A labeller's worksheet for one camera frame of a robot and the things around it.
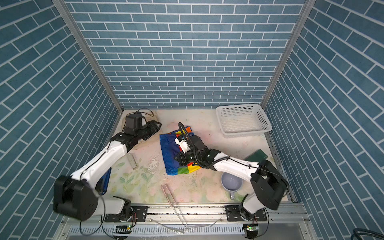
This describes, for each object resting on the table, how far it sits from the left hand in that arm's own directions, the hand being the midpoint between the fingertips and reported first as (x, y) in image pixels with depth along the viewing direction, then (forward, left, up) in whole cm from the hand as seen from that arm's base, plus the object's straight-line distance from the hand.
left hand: (159, 125), depth 83 cm
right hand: (-15, -8, -6) cm, 19 cm away
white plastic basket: (+22, -58, -21) cm, 65 cm away
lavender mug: (-26, -40, -19) cm, 52 cm away
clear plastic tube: (-12, +18, -19) cm, 28 cm away
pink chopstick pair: (-44, -15, -22) cm, 51 cm away
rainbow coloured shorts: (-2, -4, -21) cm, 22 cm away
